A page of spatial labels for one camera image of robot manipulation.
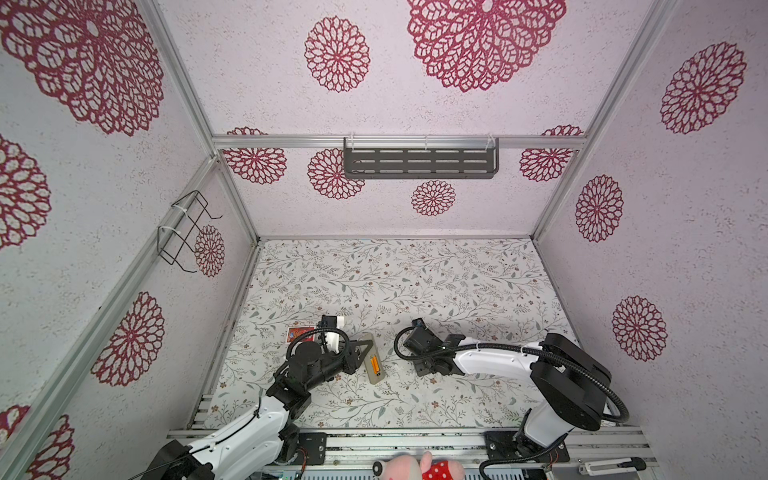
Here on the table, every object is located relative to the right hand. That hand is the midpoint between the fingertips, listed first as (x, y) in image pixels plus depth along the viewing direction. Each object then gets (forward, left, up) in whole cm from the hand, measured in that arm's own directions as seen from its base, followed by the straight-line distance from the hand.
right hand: (420, 357), depth 89 cm
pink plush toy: (-28, +5, +6) cm, 29 cm away
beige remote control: (-9, +11, +6) cm, 15 cm away
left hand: (-3, +14, +11) cm, 18 cm away
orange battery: (-7, +13, +9) cm, 17 cm away
